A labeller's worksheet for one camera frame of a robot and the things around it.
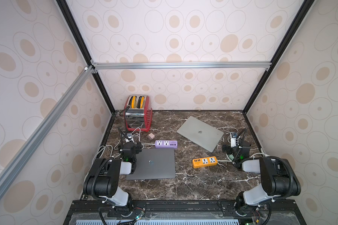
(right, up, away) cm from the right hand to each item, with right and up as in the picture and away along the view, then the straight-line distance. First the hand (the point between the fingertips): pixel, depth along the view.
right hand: (230, 141), depth 95 cm
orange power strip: (-21, -13, -7) cm, 26 cm away
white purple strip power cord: (-91, -9, +2) cm, 92 cm away
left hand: (-66, +1, -1) cm, 66 cm away
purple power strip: (-44, -2, +2) cm, 44 cm away
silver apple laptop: (-15, +3, +9) cm, 18 cm away
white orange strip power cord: (+16, -9, 0) cm, 19 cm away
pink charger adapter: (-55, +3, +8) cm, 56 cm away
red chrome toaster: (-63, +19, 0) cm, 65 cm away
